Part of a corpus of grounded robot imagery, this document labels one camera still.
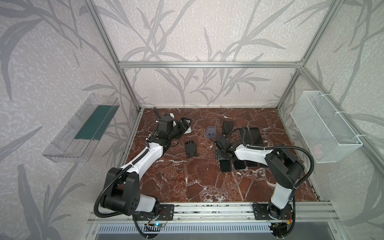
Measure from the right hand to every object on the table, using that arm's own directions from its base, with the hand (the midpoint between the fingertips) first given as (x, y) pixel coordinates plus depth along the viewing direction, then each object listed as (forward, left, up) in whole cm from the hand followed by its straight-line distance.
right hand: (221, 149), depth 96 cm
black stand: (+15, -5, +5) cm, 16 cm away
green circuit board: (-41, +36, -2) cm, 54 cm away
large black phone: (+10, -21, 0) cm, 23 cm away
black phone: (-11, -10, 0) cm, 15 cm away
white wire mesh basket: (-12, -40, +34) cm, 54 cm away
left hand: (+7, +18, +23) cm, 30 cm away
